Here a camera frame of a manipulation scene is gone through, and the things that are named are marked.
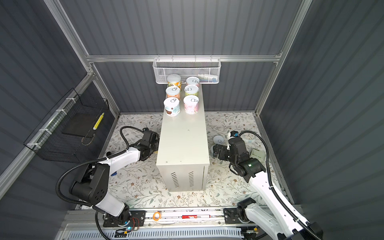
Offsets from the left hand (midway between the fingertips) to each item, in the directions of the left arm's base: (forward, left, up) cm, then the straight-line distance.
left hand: (155, 143), depth 94 cm
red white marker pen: (-41, -23, -6) cm, 47 cm away
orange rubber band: (-40, -2, -8) cm, 40 cm away
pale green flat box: (-12, -65, -1) cm, 66 cm away
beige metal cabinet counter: (-25, -19, +27) cm, 42 cm away
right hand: (-14, -39, +12) cm, 43 cm away
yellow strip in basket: (+1, +26, +21) cm, 33 cm away
